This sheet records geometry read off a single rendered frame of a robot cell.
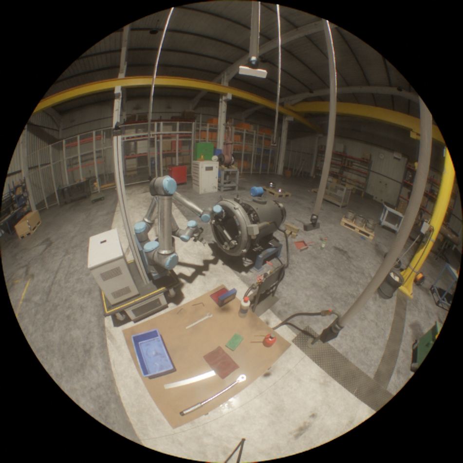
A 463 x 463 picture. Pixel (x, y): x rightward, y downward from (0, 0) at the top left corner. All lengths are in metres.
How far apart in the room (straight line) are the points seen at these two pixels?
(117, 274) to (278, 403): 1.79
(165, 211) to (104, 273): 0.76
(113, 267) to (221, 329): 1.00
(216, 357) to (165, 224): 1.00
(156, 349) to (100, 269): 0.76
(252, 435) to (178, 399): 0.77
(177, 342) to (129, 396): 0.87
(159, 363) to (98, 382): 0.96
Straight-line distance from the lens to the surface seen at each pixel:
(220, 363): 1.10
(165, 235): 1.22
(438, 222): 3.72
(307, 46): 10.05
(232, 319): 1.26
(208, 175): 5.73
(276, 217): 2.31
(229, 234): 2.02
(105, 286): 1.56
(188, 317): 1.28
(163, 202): 1.15
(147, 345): 1.24
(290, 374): 1.71
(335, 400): 1.92
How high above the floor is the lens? 1.57
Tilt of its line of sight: 29 degrees down
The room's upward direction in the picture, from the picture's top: 4 degrees clockwise
